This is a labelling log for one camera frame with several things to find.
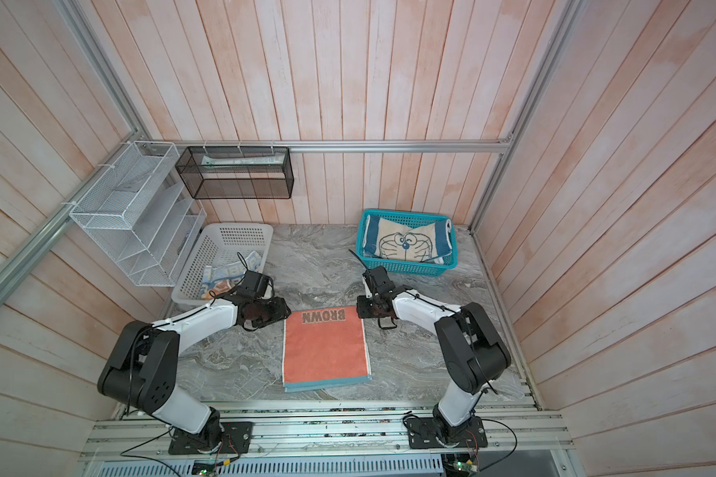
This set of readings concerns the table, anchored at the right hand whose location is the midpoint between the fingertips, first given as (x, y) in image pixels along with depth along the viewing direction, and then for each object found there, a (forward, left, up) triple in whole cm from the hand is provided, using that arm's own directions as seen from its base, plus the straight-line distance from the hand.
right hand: (362, 307), depth 94 cm
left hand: (-5, +24, +1) cm, 25 cm away
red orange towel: (-13, +11, -2) cm, 18 cm away
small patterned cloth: (+9, +48, +1) cm, 49 cm away
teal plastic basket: (+15, -13, +3) cm, 20 cm away
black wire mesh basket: (+40, +45, +23) cm, 65 cm away
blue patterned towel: (+25, -24, +4) cm, 35 cm away
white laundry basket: (+25, +55, +2) cm, 60 cm away
